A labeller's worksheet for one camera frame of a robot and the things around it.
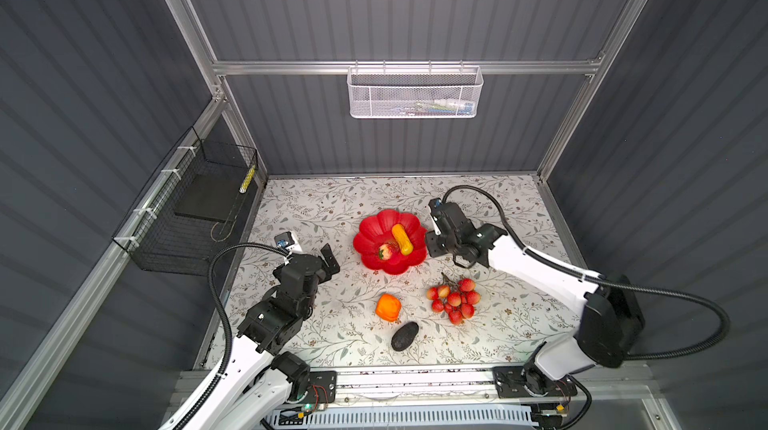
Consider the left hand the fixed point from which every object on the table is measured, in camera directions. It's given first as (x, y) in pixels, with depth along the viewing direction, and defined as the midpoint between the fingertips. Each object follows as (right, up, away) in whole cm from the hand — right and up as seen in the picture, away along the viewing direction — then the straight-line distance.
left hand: (315, 253), depth 74 cm
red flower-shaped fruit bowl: (+14, +3, +30) cm, 33 cm away
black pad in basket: (-26, +14, 0) cm, 29 cm away
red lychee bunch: (+37, -15, +8) cm, 41 cm away
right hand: (+32, +2, +11) cm, 34 cm away
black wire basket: (-33, +4, -6) cm, 34 cm away
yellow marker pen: (-21, +19, +7) cm, 29 cm away
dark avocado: (+23, -23, +4) cm, 32 cm away
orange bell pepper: (+19, -16, +7) cm, 26 cm away
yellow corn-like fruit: (+23, 0, +24) cm, 33 cm away
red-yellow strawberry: (+17, -3, +20) cm, 27 cm away
